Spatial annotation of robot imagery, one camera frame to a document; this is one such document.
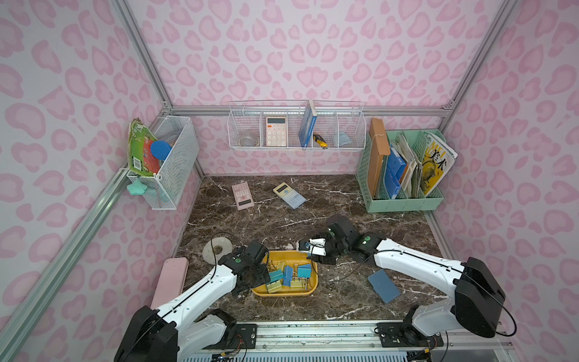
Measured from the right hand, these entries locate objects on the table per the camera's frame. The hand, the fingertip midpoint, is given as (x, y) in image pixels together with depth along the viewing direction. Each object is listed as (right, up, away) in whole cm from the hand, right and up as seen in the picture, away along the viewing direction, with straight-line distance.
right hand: (309, 246), depth 80 cm
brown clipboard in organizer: (+26, +35, +2) cm, 43 cm away
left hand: (-19, -12, +4) cm, 23 cm away
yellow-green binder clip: (-3, -14, +2) cm, 15 cm away
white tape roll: (-36, -4, +14) cm, 39 cm away
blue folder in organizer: (+38, +29, +17) cm, 50 cm away
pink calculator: (-31, +18, +30) cm, 47 cm away
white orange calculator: (-13, +44, +13) cm, 48 cm away
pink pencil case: (-52, -14, +5) cm, 55 cm away
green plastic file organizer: (+49, +17, +26) cm, 59 cm away
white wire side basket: (-46, +20, -8) cm, 51 cm away
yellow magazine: (+57, +34, +18) cm, 68 cm away
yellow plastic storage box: (-6, -12, +5) cm, 14 cm away
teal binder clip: (-12, -11, +2) cm, 16 cm away
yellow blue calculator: (-7, +17, +30) cm, 35 cm away
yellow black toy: (+5, +40, +13) cm, 43 cm away
